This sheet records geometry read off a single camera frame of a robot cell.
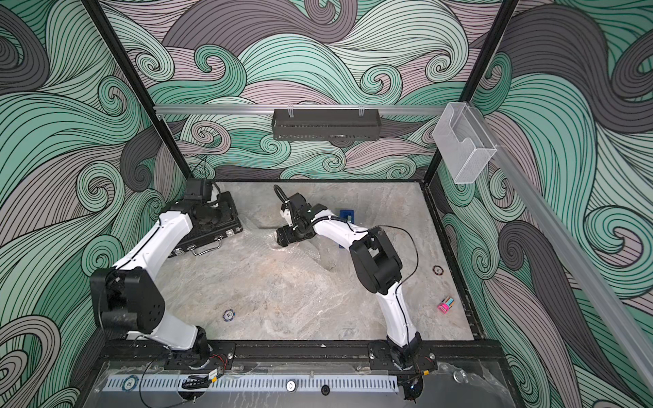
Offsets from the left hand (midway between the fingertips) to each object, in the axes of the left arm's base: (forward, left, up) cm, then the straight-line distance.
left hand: (228, 213), depth 87 cm
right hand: (-4, -19, -11) cm, 22 cm away
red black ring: (-14, -75, -17) cm, 78 cm away
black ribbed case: (+2, +3, -11) cm, 12 cm away
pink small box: (-26, -74, -15) cm, 80 cm away
